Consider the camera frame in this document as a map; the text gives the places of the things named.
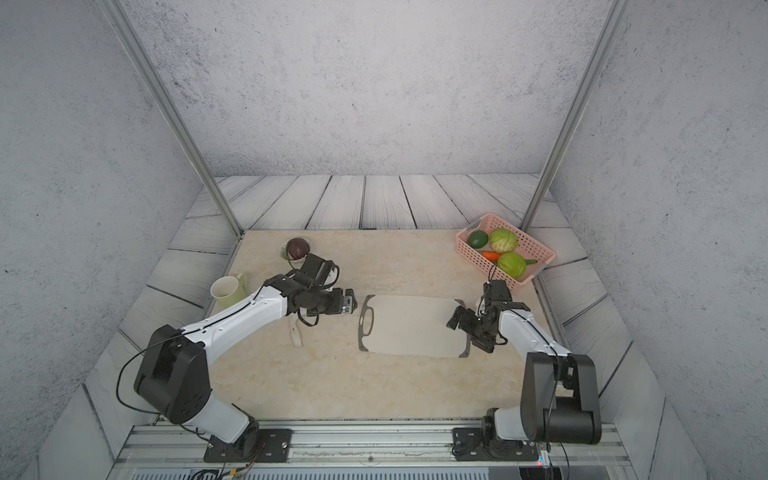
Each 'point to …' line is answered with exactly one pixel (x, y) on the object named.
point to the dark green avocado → (478, 239)
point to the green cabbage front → (512, 265)
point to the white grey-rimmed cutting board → (411, 325)
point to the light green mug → (228, 290)
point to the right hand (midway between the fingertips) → (462, 329)
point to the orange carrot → (492, 256)
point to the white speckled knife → (294, 331)
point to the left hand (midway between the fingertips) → (349, 306)
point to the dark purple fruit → (298, 247)
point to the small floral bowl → (284, 251)
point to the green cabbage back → (503, 240)
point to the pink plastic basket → (535, 253)
